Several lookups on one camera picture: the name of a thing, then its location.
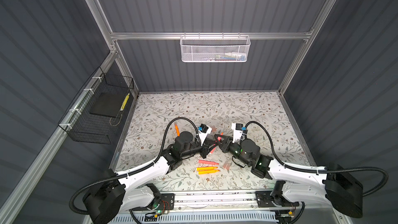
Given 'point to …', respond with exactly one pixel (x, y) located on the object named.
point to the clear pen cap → (226, 165)
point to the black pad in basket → (108, 104)
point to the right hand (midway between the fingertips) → (216, 137)
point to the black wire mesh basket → (82, 126)
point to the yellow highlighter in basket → (125, 102)
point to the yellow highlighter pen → (208, 171)
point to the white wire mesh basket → (214, 48)
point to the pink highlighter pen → (212, 151)
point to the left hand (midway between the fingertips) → (217, 142)
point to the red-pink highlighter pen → (202, 161)
